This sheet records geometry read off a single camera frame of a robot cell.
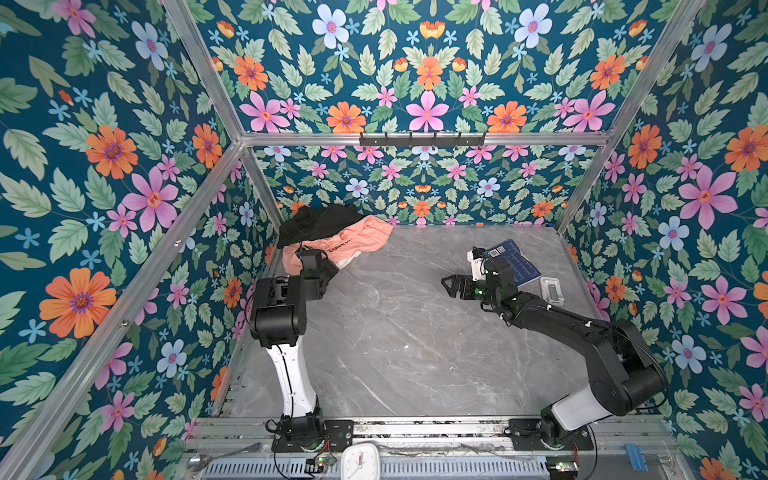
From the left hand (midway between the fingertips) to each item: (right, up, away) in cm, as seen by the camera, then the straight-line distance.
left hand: (335, 255), depth 105 cm
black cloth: (-12, +12, +6) cm, 18 cm away
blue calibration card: (+68, -4, +3) cm, 68 cm away
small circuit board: (+5, -50, -34) cm, 61 cm away
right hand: (+40, -7, -15) cm, 43 cm away
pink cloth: (+12, +9, +9) cm, 17 cm away
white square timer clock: (+15, -48, -37) cm, 62 cm away
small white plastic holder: (+75, -12, -4) cm, 76 cm away
